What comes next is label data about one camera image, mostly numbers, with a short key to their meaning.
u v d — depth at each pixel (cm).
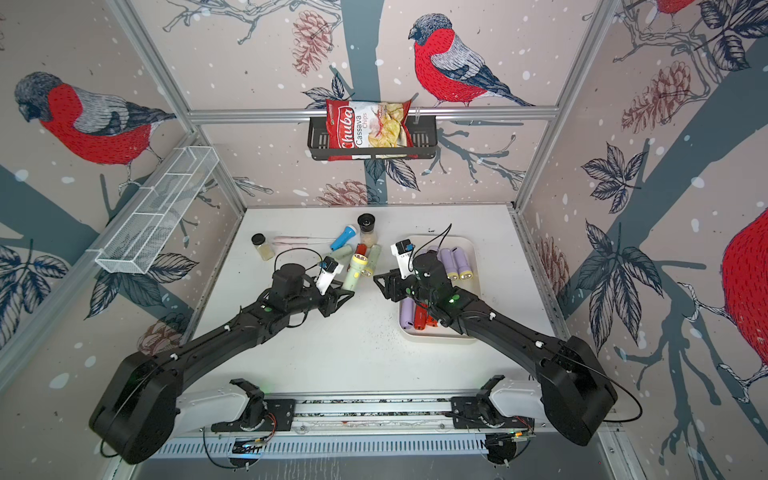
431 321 86
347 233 110
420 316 88
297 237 109
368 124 87
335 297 74
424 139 95
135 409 40
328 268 71
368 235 104
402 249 70
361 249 106
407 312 87
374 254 104
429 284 60
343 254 105
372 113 86
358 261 78
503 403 60
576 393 41
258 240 100
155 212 77
